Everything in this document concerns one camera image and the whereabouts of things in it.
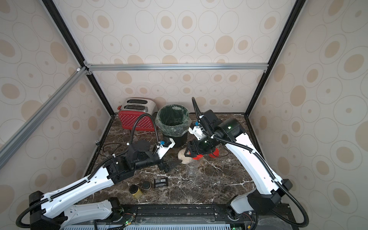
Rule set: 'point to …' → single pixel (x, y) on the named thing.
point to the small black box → (161, 182)
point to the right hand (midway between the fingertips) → (196, 151)
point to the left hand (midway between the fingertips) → (180, 154)
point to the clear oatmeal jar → (192, 169)
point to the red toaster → (132, 108)
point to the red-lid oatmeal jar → (188, 160)
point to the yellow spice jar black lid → (134, 189)
